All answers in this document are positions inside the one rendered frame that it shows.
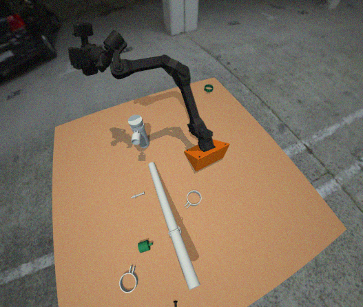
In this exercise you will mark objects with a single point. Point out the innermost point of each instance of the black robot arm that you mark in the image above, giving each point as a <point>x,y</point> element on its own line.
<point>121,68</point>

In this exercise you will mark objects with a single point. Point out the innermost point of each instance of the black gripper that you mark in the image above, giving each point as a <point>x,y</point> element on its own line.
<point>83,30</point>

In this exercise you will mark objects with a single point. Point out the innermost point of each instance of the grey cup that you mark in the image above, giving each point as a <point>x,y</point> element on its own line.
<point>136,137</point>

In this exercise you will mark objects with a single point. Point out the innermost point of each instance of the green cylinder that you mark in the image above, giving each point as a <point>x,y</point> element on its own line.
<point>144,246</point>

